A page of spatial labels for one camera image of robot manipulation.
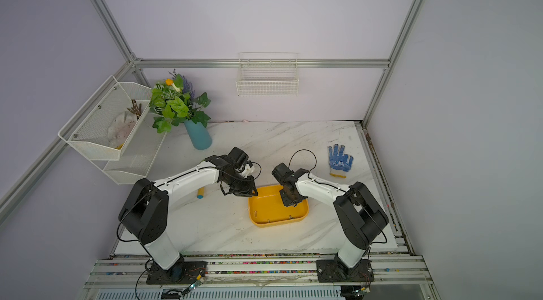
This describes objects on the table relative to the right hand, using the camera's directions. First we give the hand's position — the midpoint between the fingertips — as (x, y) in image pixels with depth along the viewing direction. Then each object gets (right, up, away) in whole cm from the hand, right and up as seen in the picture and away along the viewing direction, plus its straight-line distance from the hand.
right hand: (294, 200), depth 90 cm
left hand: (-16, +4, -4) cm, 17 cm away
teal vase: (-47, +29, +14) cm, 57 cm away
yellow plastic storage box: (-12, -3, -1) cm, 12 cm away
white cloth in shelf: (-67, +30, -12) cm, 74 cm away
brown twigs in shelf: (-64, +38, -8) cm, 75 cm away
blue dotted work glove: (+24, +14, +14) cm, 31 cm away
